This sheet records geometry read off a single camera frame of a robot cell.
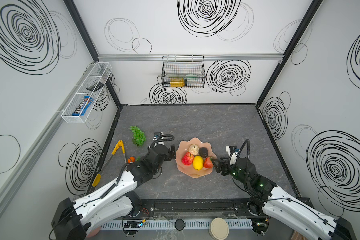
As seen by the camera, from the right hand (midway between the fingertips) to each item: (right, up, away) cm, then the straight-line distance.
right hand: (215, 159), depth 78 cm
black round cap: (-19, -23, -16) cm, 34 cm away
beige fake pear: (-11, +4, +7) cm, 14 cm away
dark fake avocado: (-6, +2, +8) cm, 10 cm away
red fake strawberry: (-4, -3, +4) cm, 6 cm away
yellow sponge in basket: (-21, +43, +11) cm, 49 cm away
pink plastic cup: (-46, -14, -32) cm, 57 cm away
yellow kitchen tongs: (-64, -11, +2) cm, 65 cm away
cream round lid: (-2, -26, -15) cm, 30 cm away
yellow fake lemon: (-9, -4, +6) cm, 11 cm away
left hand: (-25, +7, 0) cm, 26 cm away
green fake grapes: (-46, +9, +19) cm, 51 cm away
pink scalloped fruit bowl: (-14, -8, +6) cm, 17 cm away
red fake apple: (-15, -1, +6) cm, 16 cm away
